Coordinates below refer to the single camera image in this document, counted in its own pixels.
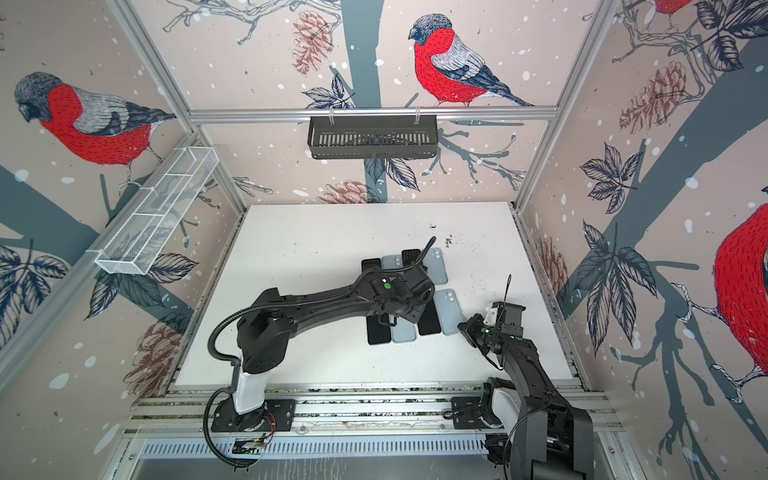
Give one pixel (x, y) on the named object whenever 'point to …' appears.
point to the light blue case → (392, 262)
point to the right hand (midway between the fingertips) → (459, 327)
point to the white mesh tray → (158, 210)
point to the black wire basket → (378, 136)
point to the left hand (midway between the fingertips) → (417, 309)
